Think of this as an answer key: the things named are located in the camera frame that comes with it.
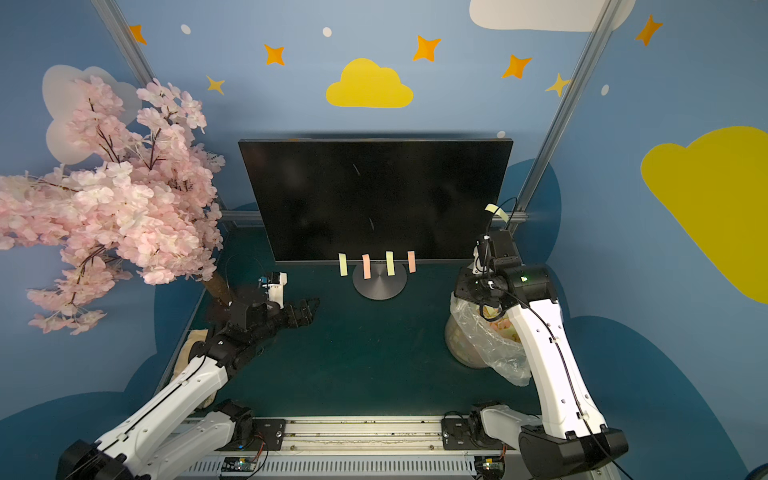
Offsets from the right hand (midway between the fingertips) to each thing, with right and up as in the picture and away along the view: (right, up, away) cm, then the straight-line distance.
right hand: (463, 284), depth 72 cm
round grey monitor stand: (-21, -4, +33) cm, 40 cm away
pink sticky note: (-25, +4, +13) cm, 28 cm away
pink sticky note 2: (-11, +5, +14) cm, 19 cm away
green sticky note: (-32, +5, +14) cm, 35 cm away
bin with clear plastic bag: (+2, -12, -7) cm, 14 cm away
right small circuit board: (+7, -46, +1) cm, 46 cm away
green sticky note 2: (-18, +5, +13) cm, 23 cm away
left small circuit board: (-55, -44, 0) cm, 71 cm away
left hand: (-41, -4, +8) cm, 42 cm away
